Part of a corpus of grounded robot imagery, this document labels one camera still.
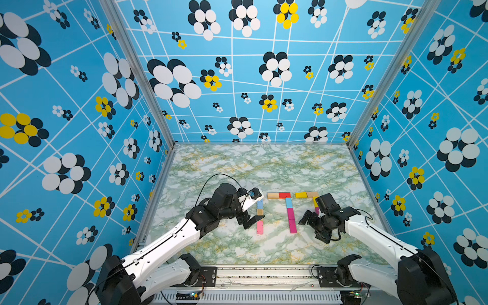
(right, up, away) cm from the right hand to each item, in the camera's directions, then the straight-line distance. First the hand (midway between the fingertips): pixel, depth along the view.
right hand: (307, 227), depth 84 cm
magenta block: (-6, +5, +7) cm, 10 cm away
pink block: (-21, -1, +2) cm, 22 cm away
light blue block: (-21, +8, +9) cm, 24 cm away
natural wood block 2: (-14, +12, +13) cm, 22 cm away
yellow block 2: (0, +13, -11) cm, 17 cm away
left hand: (-22, +14, -11) cm, 28 cm away
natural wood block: (-21, +5, +5) cm, 22 cm away
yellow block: (0, +12, +12) cm, 17 cm away
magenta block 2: (-6, 0, +2) cm, 7 cm away
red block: (-9, +12, +12) cm, 19 cm away
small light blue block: (-6, +9, +9) cm, 14 cm away
